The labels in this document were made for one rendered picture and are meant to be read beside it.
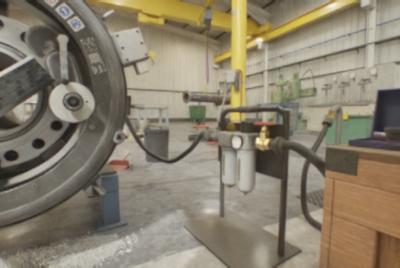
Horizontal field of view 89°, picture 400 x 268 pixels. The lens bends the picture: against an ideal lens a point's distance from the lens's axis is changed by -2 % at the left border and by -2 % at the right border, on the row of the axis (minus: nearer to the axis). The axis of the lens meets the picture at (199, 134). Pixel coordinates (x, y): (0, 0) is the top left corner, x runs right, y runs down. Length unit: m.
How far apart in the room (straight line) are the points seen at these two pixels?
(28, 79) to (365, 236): 0.80
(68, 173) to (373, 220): 0.72
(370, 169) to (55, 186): 0.74
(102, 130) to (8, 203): 0.30
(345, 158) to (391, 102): 0.23
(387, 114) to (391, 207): 0.26
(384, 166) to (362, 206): 0.08
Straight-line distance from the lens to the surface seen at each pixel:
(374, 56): 11.63
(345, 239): 0.50
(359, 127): 3.28
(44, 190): 0.73
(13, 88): 0.69
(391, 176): 0.44
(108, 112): 0.71
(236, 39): 4.26
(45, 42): 0.78
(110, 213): 1.15
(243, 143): 0.81
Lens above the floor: 0.53
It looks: 5 degrees down
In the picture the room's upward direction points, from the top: straight up
